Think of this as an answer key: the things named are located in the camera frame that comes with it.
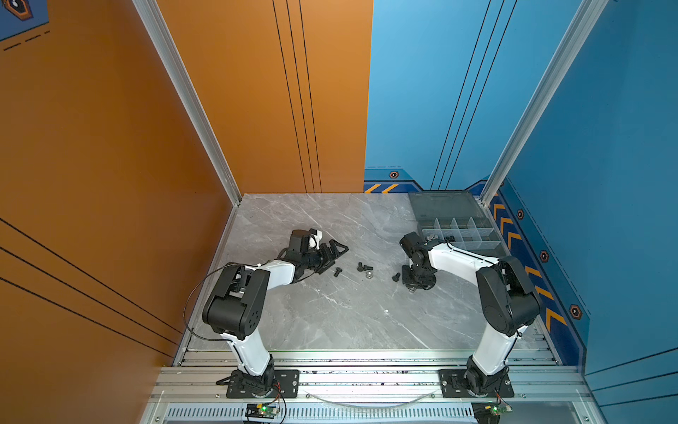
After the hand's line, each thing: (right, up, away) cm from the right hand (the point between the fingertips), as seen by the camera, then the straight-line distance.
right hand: (407, 285), depth 93 cm
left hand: (-23, +12, -1) cm, 26 cm away
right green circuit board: (+17, -28, -23) cm, 40 cm away
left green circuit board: (-45, -28, -23) cm, 58 cm away
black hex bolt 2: (-4, +3, +1) cm, 5 cm away
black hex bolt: (-25, +4, +3) cm, 26 cm away
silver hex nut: (-13, +3, +3) cm, 14 cm away
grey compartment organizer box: (+25, +24, +13) cm, 37 cm away
